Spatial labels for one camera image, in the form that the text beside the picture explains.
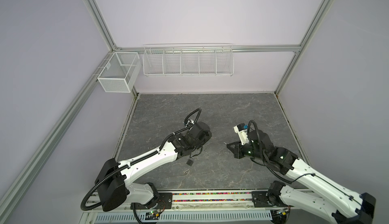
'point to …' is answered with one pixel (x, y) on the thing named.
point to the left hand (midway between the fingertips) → (211, 134)
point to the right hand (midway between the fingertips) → (227, 147)
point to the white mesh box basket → (119, 74)
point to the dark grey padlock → (190, 162)
